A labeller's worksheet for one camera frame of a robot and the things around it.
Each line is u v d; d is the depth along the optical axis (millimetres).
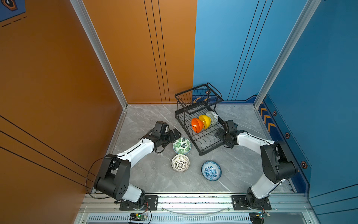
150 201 736
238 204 725
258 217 704
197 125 980
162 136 739
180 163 868
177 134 809
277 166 470
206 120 975
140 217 705
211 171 833
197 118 970
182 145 940
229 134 725
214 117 965
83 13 712
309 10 706
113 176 434
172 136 790
